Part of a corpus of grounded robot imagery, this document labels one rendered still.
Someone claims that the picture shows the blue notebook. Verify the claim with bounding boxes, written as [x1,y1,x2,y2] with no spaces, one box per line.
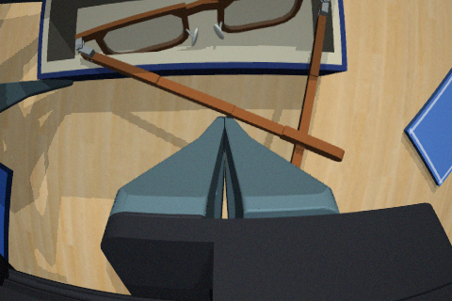
[0,163,13,261]

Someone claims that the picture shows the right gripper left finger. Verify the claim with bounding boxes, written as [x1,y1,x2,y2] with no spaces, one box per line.
[109,117,225,218]

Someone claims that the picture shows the brown glasses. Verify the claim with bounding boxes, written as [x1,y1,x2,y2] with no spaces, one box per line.
[75,0,345,168]

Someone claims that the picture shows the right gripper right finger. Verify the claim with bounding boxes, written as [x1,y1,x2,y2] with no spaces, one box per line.
[225,116,340,218]

